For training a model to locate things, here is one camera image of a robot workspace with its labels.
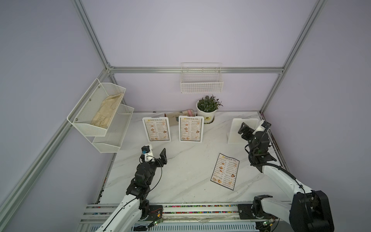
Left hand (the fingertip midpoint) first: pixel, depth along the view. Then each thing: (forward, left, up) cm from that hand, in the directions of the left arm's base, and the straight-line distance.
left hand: (158, 151), depth 81 cm
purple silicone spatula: (+42, -18, -12) cm, 47 cm away
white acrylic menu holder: (+16, +11, -7) cm, 21 cm away
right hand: (+12, -54, +6) cm, 55 cm away
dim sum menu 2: (+18, -19, -3) cm, 26 cm away
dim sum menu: (+18, +4, -3) cm, 18 cm away
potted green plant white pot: (+33, -31, +2) cm, 45 cm away
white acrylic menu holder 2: (+19, -27, 0) cm, 33 cm away
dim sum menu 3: (-6, -41, -15) cm, 44 cm away
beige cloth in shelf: (+12, +29, +16) cm, 35 cm away
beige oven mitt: (+43, -13, -12) cm, 47 cm away
